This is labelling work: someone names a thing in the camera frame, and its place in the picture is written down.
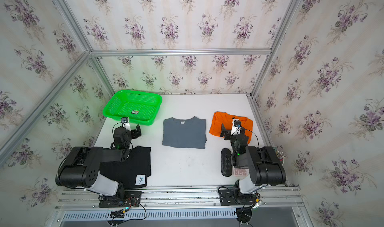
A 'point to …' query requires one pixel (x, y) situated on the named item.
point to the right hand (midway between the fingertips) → (232, 124)
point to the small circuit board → (116, 214)
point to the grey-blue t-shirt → (187, 133)
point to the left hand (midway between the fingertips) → (133, 125)
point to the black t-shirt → (133, 171)
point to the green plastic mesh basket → (141, 108)
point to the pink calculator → (241, 172)
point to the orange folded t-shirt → (221, 117)
